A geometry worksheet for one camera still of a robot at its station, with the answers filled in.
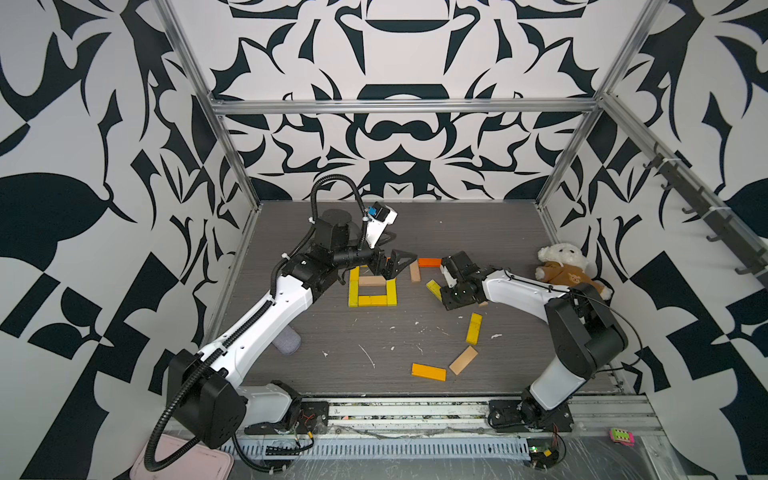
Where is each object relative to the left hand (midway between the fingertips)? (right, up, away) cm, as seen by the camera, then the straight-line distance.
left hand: (400, 239), depth 71 cm
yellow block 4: (+12, -16, +24) cm, 31 cm away
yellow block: (-13, -18, +23) cm, 32 cm away
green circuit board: (+33, -50, 0) cm, 60 cm away
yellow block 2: (-2, -17, +24) cm, 30 cm away
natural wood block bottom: (+18, -33, +12) cm, 40 cm away
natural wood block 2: (+6, -11, +28) cm, 31 cm away
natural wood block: (-8, -14, +26) cm, 30 cm away
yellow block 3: (-8, -19, +23) cm, 31 cm away
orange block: (-3, -4, -9) cm, 10 cm away
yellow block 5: (+22, -26, +17) cm, 38 cm away
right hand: (+16, -17, +23) cm, 33 cm away
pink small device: (+51, -45, -1) cm, 68 cm away
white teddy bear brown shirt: (+52, -8, +23) cm, 57 cm away
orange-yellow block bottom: (+8, -36, +10) cm, 38 cm away
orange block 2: (+12, -8, +30) cm, 33 cm away
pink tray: (-45, -49, -4) cm, 67 cm away
